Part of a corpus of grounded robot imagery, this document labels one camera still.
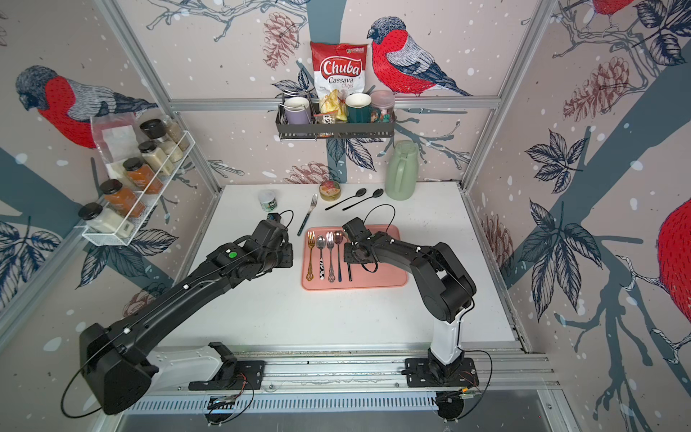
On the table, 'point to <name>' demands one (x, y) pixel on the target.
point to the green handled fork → (313, 203)
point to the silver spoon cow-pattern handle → (320, 241)
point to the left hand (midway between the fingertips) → (295, 246)
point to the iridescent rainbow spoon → (338, 238)
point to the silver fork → (330, 241)
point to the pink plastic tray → (324, 266)
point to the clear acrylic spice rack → (148, 201)
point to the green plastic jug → (401, 170)
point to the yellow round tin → (329, 191)
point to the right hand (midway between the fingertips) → (350, 253)
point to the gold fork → (311, 241)
